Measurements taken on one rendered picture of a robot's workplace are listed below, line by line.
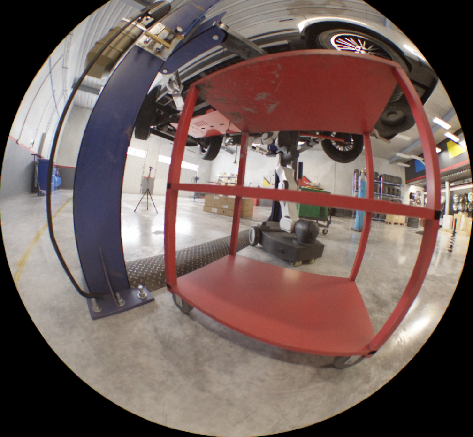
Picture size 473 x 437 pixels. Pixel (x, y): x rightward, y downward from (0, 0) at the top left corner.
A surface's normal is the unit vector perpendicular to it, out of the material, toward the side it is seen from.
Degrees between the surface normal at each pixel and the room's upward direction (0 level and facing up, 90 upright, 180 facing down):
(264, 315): 0
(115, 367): 0
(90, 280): 90
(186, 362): 0
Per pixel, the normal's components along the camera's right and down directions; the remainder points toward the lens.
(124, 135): 0.86, 0.11
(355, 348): 0.11, -0.99
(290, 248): -0.84, -0.08
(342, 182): -0.50, -0.04
